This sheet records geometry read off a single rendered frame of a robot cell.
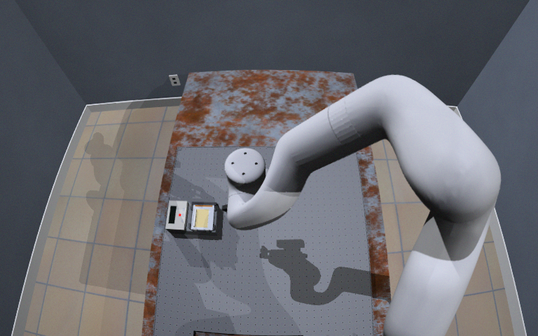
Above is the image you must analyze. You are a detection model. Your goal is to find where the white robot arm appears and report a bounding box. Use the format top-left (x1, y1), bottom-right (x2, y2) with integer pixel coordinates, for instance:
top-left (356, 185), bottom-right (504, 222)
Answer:
top-left (225, 75), bottom-right (501, 336)

